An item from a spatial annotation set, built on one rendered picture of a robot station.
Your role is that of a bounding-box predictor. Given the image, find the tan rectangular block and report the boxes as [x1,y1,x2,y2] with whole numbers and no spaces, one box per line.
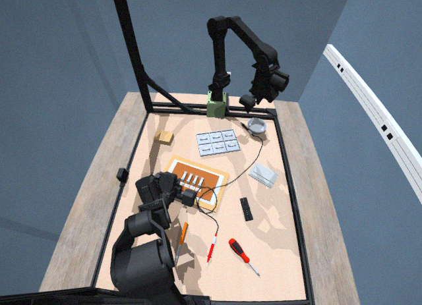
[154,130,174,146]

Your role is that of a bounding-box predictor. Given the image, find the red and black screwdriver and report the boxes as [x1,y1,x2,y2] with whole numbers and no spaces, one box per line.
[229,238,259,275]

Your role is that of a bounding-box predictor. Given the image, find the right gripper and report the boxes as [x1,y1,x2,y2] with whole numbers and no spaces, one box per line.
[160,178,196,209]

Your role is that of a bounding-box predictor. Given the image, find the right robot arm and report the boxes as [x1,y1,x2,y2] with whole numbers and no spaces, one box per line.
[110,171,197,305]

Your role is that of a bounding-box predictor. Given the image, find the grey round shallow dish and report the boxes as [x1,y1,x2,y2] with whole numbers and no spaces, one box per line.
[247,118,267,134]

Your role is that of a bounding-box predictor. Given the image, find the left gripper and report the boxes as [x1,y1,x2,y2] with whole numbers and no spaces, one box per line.
[239,80,268,113]

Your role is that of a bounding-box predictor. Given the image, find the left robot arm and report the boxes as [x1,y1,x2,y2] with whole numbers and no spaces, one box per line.
[207,16,289,103]

